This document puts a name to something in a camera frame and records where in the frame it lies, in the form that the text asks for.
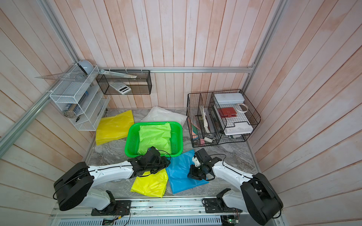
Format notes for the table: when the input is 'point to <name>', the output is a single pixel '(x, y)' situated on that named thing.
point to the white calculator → (120, 87)
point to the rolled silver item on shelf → (70, 113)
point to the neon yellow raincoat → (152, 184)
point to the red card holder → (227, 112)
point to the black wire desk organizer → (220, 117)
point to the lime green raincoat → (158, 136)
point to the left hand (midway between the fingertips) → (167, 166)
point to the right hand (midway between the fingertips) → (189, 174)
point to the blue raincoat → (177, 172)
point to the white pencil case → (226, 98)
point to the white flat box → (239, 128)
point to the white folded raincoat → (159, 114)
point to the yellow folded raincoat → (112, 128)
